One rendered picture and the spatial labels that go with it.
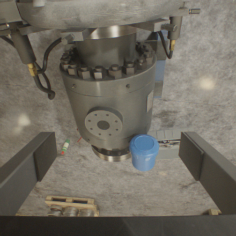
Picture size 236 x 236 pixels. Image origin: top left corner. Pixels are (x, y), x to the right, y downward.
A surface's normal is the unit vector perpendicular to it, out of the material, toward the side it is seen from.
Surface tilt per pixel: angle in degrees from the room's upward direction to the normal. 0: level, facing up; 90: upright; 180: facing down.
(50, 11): 15
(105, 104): 3
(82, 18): 2
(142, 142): 90
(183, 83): 0
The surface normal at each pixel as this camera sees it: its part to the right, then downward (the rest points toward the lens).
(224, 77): -0.11, 0.65
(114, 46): 0.30, 0.65
